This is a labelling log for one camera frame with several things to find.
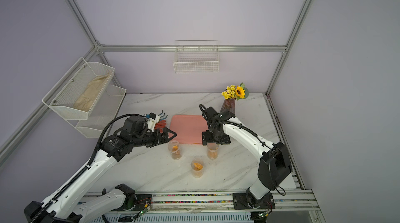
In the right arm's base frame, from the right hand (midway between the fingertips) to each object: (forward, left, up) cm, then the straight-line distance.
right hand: (209, 144), depth 81 cm
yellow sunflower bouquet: (+26, -16, +13) cm, 33 cm away
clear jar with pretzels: (-1, +18, -5) cm, 19 cm away
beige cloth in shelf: (+16, +61, +19) cm, 66 cm away
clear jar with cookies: (+1, -2, -7) cm, 7 cm away
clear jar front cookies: (-10, +6, -5) cm, 13 cm away
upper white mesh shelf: (+17, +65, +22) cm, 71 cm away
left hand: (-1, +19, +9) cm, 21 cm away
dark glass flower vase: (+26, -14, +2) cm, 29 cm away
